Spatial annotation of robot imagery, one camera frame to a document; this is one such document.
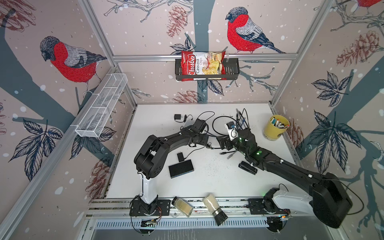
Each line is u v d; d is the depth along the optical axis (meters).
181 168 0.86
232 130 0.68
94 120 0.72
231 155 0.92
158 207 0.73
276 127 0.91
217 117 1.11
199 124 0.76
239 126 1.07
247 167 0.84
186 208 0.70
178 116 1.12
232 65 0.97
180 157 0.90
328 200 0.40
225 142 0.73
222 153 0.92
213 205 0.70
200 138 0.82
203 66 0.88
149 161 0.49
